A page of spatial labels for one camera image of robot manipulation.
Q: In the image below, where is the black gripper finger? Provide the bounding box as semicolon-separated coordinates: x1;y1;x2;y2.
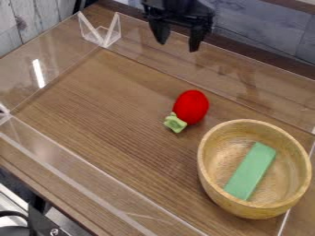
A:
188;26;207;53
148;16;169;44

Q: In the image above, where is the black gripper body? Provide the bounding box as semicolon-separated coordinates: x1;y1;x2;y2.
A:
140;0;213;31

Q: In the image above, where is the green rectangular block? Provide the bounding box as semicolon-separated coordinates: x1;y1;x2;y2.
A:
224;142;276;200

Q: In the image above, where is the light wooden bowl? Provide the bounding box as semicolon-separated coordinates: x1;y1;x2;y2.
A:
196;119;311;219

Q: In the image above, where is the red toy strawberry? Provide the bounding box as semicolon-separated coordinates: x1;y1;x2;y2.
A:
164;90;211;134

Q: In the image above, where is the clear acrylic enclosure wall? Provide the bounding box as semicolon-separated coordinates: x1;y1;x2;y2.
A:
0;10;315;236

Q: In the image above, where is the black metal bracket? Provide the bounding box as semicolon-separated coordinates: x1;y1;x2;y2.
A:
28;206;71;236

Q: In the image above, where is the black cable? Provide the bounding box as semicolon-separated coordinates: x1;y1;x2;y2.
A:
0;209;32;236

